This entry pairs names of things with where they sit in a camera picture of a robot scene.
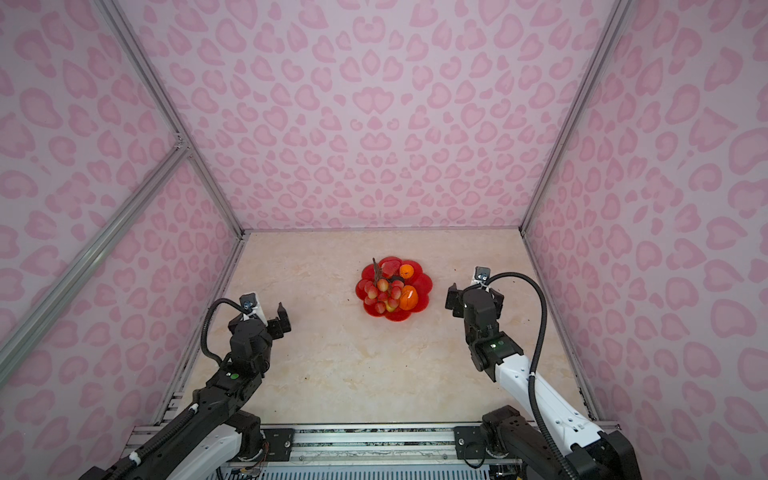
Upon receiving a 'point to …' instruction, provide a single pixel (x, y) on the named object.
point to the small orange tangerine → (406, 271)
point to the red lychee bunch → (383, 293)
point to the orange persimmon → (409, 297)
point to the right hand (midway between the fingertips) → (473, 287)
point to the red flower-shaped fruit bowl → (390, 268)
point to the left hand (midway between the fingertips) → (261, 305)
